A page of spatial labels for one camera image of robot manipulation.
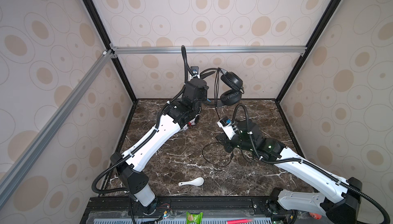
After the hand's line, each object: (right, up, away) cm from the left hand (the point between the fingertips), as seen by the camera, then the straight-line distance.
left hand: (201, 80), depth 67 cm
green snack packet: (-3, -62, +2) cm, 62 cm away
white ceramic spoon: (-2, -51, +14) cm, 53 cm away
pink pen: (+16, -64, +2) cm, 66 cm away
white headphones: (-5, -20, +32) cm, 38 cm away
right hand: (+8, -25, +5) cm, 27 cm away
